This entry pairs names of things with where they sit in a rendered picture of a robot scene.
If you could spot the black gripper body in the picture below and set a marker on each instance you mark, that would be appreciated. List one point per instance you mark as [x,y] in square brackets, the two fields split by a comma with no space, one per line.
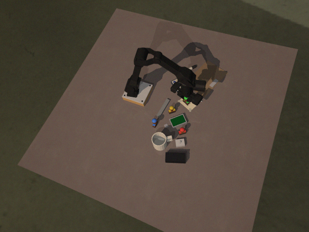
[196,98]

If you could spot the cream mug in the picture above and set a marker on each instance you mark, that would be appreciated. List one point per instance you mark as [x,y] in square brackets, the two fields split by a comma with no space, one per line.
[159,141]

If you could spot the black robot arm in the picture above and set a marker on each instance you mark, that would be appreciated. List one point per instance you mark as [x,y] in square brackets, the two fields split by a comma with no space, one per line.
[185,76]

